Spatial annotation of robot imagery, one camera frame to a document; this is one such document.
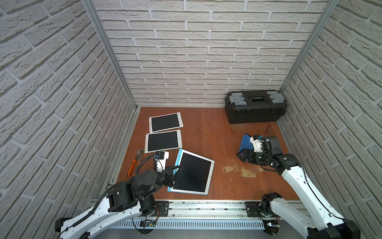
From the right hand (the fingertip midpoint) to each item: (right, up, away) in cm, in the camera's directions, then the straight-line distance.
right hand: (245, 156), depth 78 cm
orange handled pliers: (-63, -2, +14) cm, 65 cm away
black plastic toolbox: (+8, +29, +20) cm, 36 cm away
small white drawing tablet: (-50, +18, +32) cm, 62 cm away
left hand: (-32, -1, -13) cm, 35 cm away
